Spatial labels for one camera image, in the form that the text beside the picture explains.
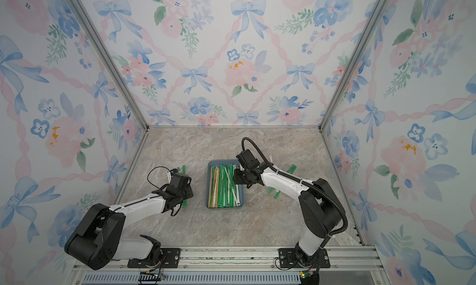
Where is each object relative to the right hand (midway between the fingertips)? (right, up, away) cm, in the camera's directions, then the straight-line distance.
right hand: (237, 177), depth 89 cm
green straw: (-7, -11, -1) cm, 13 cm away
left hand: (-24, -6, +4) cm, 25 cm away
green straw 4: (+20, -9, +4) cm, 22 cm away
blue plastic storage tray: (-14, +5, +12) cm, 19 cm away
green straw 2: (-4, -5, +4) cm, 8 cm away
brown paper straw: (-12, -6, +4) cm, 14 cm away
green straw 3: (-29, +2, +11) cm, 31 cm away
